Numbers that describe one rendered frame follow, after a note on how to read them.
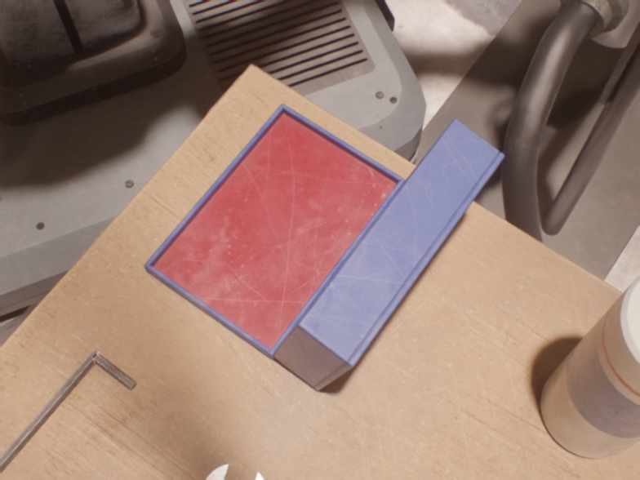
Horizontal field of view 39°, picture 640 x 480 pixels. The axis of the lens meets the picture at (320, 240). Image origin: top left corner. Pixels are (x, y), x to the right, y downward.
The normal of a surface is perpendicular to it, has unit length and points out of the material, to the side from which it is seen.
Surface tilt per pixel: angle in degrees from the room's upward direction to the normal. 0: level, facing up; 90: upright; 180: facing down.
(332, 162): 0
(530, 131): 41
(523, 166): 49
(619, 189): 0
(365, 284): 12
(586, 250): 0
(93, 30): 90
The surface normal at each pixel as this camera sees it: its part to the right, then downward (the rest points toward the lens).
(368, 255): 0.18, -0.28
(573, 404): -0.91, 0.38
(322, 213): 0.00, -0.40
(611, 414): -0.58, 0.75
